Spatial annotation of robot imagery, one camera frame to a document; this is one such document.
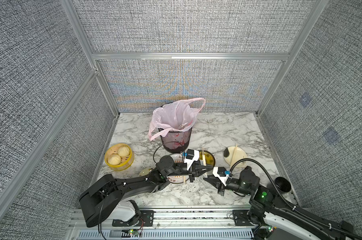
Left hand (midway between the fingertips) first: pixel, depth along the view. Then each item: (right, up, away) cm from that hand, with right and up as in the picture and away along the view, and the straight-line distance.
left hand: (214, 169), depth 63 cm
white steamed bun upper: (-49, +3, +27) cm, 56 cm away
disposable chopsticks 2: (-5, +4, -3) cm, 7 cm away
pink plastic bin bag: (-17, +25, +31) cm, 43 cm away
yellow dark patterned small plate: (+4, -3, +31) cm, 32 cm away
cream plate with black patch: (+24, +1, +32) cm, 40 cm away
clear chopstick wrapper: (-14, +18, +29) cm, 37 cm away
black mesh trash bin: (-13, +12, +22) cm, 28 cm away
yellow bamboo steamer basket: (-46, -3, +25) cm, 53 cm away
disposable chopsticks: (+22, +4, +35) cm, 42 cm away
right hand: (-3, -3, +4) cm, 6 cm away
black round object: (+40, -12, +15) cm, 44 cm away
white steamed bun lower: (-53, -1, +25) cm, 59 cm away
